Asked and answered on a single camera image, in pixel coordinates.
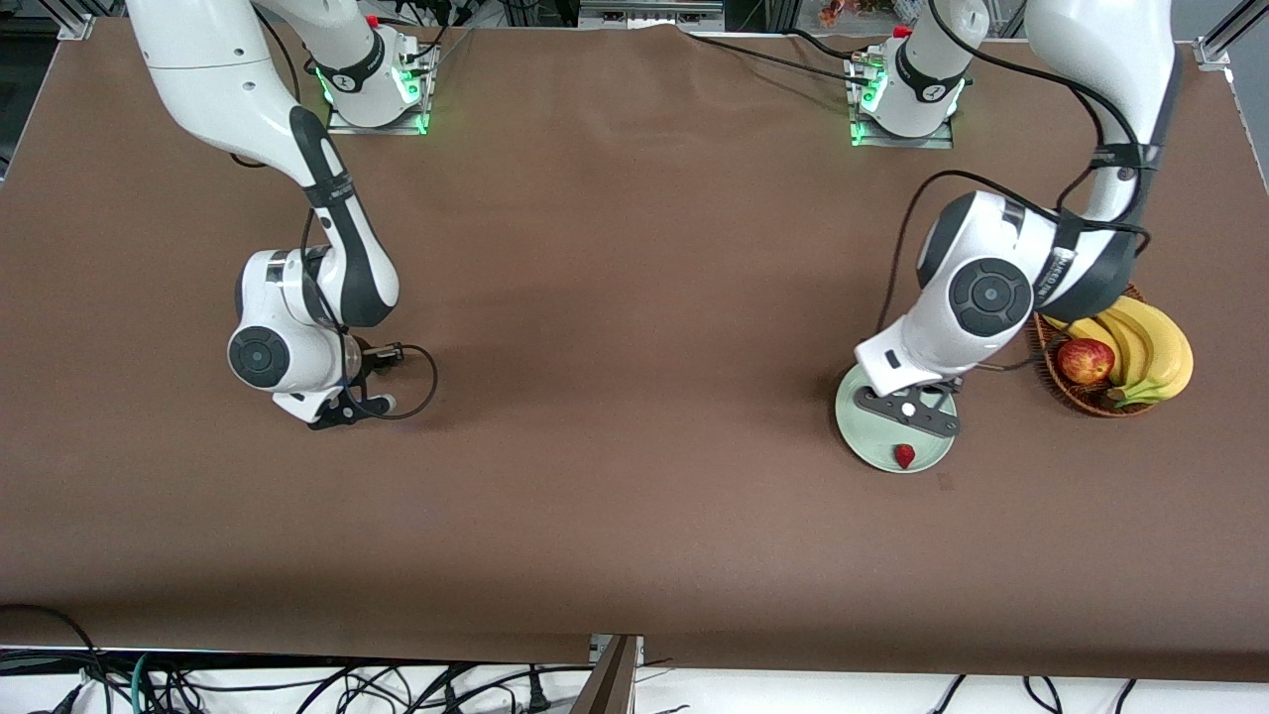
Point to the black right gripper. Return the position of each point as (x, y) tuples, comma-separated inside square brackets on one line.
[(368, 358)]

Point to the red strawberry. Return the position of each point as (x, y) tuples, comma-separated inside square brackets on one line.
[(904, 456)]

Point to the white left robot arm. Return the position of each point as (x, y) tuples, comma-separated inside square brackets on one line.
[(1100, 50)]

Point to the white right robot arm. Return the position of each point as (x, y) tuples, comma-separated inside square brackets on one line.
[(198, 59)]

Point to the pale green round plate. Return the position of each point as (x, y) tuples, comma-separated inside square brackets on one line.
[(863, 436)]

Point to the brown table cover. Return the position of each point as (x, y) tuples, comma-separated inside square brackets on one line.
[(634, 545)]

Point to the orange red background objects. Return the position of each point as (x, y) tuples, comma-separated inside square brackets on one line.
[(838, 12)]

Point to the red yellow apple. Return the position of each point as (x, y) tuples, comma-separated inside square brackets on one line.
[(1086, 362)]

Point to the brown wicker basket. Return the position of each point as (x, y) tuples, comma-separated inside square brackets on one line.
[(1091, 405)]

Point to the yellow banana bunch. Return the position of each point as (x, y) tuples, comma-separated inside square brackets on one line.
[(1160, 347)]

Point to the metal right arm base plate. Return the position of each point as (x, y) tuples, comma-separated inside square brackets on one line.
[(377, 130)]

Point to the brown camera mount beam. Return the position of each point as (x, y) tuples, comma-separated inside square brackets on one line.
[(610, 684)]

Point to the aluminium corner bracket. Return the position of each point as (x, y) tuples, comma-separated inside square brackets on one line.
[(1211, 52), (77, 27)]

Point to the aluminium frame rail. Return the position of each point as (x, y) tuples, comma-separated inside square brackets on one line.
[(644, 15)]

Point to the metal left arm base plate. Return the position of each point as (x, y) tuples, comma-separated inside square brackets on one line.
[(902, 142)]

